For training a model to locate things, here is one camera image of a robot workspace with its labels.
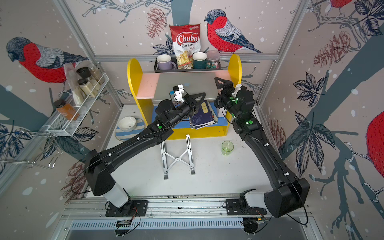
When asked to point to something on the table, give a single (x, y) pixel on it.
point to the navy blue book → (203, 115)
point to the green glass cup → (227, 147)
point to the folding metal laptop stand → (168, 161)
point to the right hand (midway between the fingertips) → (210, 82)
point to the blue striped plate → (123, 136)
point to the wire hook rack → (54, 135)
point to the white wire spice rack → (62, 125)
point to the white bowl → (127, 123)
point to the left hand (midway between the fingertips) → (209, 91)
